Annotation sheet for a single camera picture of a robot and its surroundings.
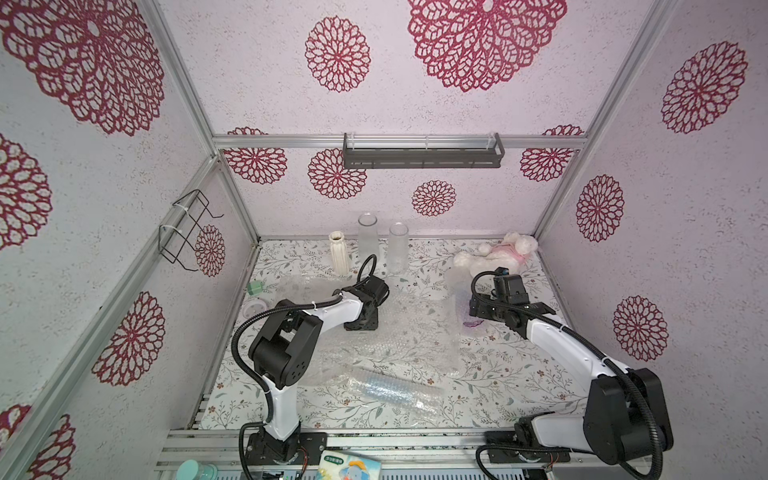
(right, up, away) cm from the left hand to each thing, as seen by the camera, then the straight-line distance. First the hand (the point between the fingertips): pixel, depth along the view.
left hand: (362, 323), depth 96 cm
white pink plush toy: (+51, +23, +6) cm, 56 cm away
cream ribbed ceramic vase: (-8, +23, +3) cm, 24 cm away
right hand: (+36, +8, -7) cm, 38 cm away
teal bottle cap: (-34, -25, -32) cm, 53 cm away
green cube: (-38, +11, +8) cm, 40 cm away
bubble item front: (+9, -13, -18) cm, 25 cm away
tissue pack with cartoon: (-4, -26, -29) cm, 39 cm away
